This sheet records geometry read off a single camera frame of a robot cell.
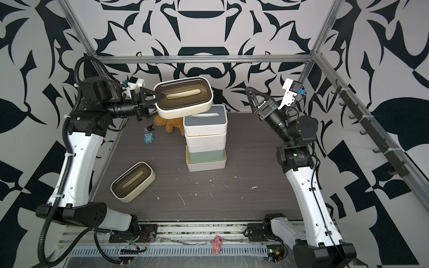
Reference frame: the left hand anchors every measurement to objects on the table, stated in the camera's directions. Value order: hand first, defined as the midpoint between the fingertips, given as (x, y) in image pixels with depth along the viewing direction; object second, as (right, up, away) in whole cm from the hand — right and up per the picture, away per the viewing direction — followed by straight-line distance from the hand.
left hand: (163, 100), depth 58 cm
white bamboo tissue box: (+13, -29, +32) cm, 45 cm away
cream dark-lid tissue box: (-26, -38, +25) cm, 52 cm away
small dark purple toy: (-24, -9, +51) cm, 57 cm away
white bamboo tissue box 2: (+9, -18, +20) cm, 28 cm away
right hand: (+27, +1, -6) cm, 28 cm away
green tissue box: (+13, -23, +28) cm, 39 cm away
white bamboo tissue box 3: (+14, -14, +13) cm, 24 cm away
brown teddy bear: (-6, -6, +49) cm, 49 cm away
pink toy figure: (+18, -57, +12) cm, 61 cm away
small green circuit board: (+43, -61, +13) cm, 76 cm away
